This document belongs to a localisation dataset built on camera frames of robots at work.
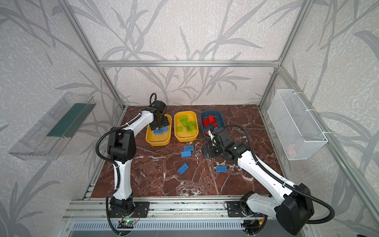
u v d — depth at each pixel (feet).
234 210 2.39
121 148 1.86
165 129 3.45
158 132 3.34
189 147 3.09
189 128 3.42
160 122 2.89
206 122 3.53
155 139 3.31
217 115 3.57
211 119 3.55
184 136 3.24
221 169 2.84
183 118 3.56
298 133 2.03
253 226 2.32
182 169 2.83
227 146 1.93
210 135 2.41
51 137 2.13
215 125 3.53
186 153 3.07
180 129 3.45
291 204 1.24
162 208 2.47
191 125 3.40
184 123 3.53
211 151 2.28
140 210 2.38
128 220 2.33
